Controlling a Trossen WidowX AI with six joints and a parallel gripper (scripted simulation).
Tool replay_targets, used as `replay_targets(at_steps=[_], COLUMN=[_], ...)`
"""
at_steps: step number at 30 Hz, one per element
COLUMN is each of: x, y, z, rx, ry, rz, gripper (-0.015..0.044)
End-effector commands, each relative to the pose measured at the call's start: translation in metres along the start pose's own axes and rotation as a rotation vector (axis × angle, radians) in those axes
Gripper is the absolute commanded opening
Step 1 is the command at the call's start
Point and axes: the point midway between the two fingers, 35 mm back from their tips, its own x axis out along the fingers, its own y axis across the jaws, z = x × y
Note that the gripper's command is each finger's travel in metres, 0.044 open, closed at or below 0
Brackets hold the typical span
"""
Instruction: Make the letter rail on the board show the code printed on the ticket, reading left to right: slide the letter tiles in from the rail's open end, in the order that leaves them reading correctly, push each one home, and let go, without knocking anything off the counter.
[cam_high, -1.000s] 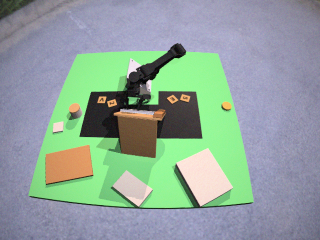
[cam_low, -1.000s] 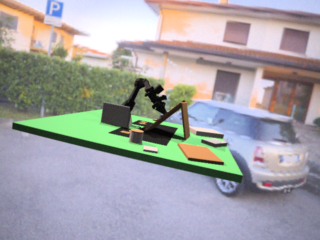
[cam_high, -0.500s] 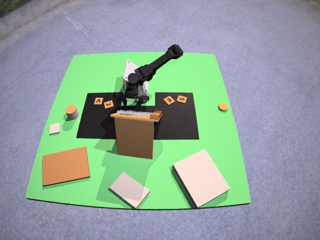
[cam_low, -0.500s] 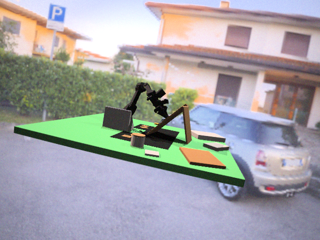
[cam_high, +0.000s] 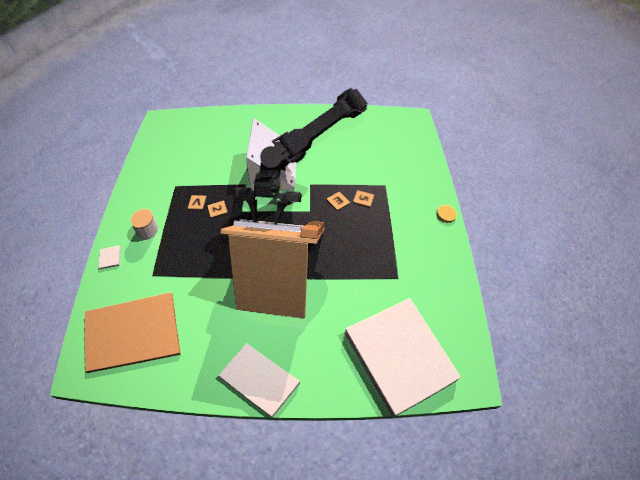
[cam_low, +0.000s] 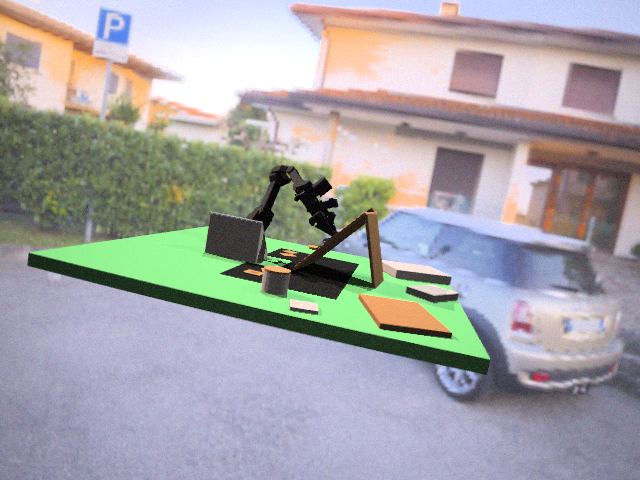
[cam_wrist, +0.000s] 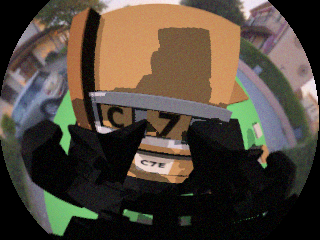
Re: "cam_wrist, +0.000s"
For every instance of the tan tile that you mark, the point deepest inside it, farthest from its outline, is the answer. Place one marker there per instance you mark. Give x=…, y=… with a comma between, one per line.
x=116, y=116
x=167, y=125

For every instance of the white paper ticket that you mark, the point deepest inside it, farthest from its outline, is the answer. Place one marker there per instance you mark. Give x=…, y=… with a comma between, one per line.
x=153, y=164

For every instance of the grey cylinder with orange top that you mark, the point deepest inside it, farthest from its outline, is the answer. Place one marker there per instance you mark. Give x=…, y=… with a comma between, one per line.
x=265, y=153

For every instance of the pale pink flat square tile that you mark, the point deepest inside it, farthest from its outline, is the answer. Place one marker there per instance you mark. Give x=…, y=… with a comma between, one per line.
x=257, y=130

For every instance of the orange flat rectangular board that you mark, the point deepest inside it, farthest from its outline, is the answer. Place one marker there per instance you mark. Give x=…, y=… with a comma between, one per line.
x=237, y=94

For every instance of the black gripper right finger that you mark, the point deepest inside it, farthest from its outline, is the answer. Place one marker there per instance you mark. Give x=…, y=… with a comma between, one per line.
x=212, y=161

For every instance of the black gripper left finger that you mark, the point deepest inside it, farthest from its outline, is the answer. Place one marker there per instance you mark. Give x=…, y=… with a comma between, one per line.
x=116, y=147

